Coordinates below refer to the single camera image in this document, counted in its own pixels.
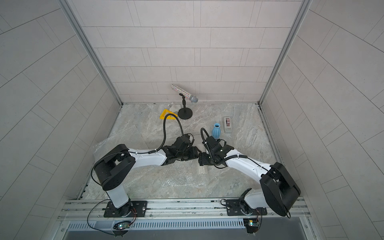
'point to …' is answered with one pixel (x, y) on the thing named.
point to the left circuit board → (122, 225)
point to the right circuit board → (252, 225)
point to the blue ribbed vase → (216, 131)
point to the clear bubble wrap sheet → (181, 175)
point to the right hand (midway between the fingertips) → (203, 161)
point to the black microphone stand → (184, 113)
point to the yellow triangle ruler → (166, 112)
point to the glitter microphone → (193, 99)
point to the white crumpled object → (175, 108)
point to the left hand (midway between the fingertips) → (202, 154)
